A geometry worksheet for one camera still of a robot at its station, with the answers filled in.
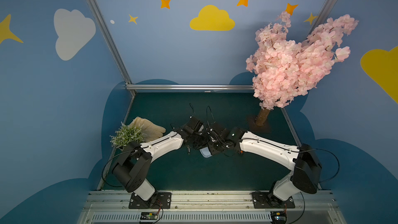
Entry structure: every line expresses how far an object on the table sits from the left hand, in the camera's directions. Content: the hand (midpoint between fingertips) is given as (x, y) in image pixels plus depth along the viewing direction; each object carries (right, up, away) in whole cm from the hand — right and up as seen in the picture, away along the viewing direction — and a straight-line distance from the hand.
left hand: (214, 141), depth 84 cm
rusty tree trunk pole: (+31, +13, +11) cm, 36 cm away
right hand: (-1, -2, -3) cm, 4 cm away
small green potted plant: (-46, +5, -7) cm, 46 cm away
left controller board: (-33, -33, -12) cm, 48 cm away
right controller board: (+30, -34, -11) cm, 47 cm away
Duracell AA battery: (-14, -7, +6) cm, 17 cm away
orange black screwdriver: (+8, +2, -27) cm, 29 cm away
